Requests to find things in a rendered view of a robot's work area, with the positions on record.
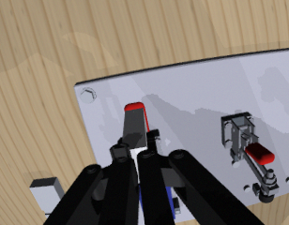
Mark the grey metal fixture plate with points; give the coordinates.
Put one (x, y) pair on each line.
(185, 102)

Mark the grey rectangular block with slot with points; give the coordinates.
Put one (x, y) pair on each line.
(47, 192)

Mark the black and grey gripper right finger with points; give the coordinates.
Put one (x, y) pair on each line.
(208, 200)

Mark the blue rectangular block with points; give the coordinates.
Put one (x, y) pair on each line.
(168, 189)

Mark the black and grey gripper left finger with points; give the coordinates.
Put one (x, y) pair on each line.
(120, 203)

